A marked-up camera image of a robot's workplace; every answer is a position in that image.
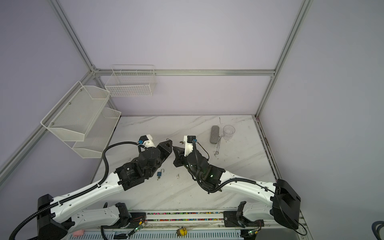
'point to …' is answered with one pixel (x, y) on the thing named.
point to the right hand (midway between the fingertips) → (170, 149)
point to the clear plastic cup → (228, 131)
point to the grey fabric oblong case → (214, 134)
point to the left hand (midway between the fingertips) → (173, 143)
